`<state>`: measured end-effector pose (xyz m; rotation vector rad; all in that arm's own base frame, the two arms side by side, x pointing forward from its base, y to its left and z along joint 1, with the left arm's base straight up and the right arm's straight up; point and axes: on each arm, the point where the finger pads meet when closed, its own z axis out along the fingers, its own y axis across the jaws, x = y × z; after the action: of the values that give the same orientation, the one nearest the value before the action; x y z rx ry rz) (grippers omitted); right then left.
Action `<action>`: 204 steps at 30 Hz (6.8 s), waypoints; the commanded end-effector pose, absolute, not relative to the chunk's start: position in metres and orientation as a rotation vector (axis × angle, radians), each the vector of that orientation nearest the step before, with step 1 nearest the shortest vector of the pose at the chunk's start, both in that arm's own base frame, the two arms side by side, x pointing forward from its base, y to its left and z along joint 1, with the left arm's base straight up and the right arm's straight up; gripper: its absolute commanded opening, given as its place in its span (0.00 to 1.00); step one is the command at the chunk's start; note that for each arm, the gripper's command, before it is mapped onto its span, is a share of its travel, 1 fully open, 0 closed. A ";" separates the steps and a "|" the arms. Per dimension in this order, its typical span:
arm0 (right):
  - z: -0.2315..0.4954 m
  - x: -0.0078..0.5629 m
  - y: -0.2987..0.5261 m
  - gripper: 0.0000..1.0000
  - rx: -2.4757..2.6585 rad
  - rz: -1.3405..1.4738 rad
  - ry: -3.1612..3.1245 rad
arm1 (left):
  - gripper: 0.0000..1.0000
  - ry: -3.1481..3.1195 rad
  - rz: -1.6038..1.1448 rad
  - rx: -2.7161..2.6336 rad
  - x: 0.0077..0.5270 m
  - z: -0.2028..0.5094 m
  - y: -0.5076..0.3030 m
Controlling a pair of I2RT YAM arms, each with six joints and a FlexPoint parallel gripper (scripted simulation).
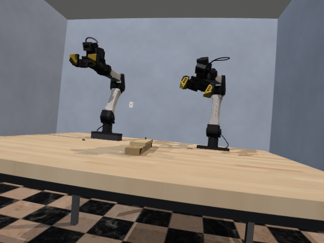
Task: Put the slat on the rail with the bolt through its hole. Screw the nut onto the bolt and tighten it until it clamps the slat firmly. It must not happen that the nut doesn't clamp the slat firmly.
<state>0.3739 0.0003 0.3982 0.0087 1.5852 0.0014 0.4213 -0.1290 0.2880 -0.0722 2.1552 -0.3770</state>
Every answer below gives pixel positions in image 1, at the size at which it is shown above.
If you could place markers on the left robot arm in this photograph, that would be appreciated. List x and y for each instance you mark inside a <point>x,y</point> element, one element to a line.
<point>203,70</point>

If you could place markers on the light wooden plank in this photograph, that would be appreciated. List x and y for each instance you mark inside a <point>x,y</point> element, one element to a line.
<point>136,150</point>

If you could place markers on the light wooden slat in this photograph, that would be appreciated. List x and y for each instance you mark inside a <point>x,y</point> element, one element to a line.
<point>141,142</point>

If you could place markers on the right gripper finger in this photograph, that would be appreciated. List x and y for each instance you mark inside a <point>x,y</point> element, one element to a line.
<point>73,58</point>
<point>92,58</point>

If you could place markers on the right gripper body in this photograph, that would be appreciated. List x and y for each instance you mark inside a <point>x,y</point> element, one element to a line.
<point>85,62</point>

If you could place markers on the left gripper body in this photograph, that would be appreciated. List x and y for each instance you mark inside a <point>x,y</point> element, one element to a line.
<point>201,84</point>

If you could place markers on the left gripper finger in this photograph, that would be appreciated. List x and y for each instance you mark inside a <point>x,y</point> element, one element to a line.
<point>208,91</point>
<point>183,83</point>

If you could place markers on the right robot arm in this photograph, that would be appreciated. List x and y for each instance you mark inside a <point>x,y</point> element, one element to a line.
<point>107,115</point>

